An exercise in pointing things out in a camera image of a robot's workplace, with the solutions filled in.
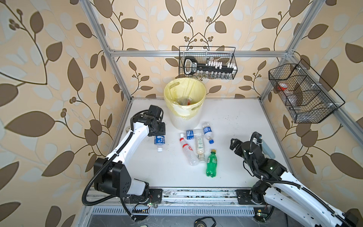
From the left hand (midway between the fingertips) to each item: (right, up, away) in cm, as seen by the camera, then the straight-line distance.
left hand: (158, 129), depth 83 cm
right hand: (+45, -7, -4) cm, 46 cm away
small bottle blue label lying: (+21, -4, +11) cm, 24 cm away
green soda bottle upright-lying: (+31, -19, -2) cm, 37 cm away
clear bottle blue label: (+2, -6, -6) cm, 8 cm away
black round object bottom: (+23, -42, -17) cm, 51 cm away
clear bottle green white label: (+26, -7, +8) cm, 28 cm away
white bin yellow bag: (+16, +7, +2) cm, 17 cm away
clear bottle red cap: (+19, -14, +4) cm, 24 cm away
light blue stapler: (+67, -14, +4) cm, 68 cm away
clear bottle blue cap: (+15, +18, +14) cm, 28 cm away
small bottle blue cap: (+31, -2, +12) cm, 33 cm away
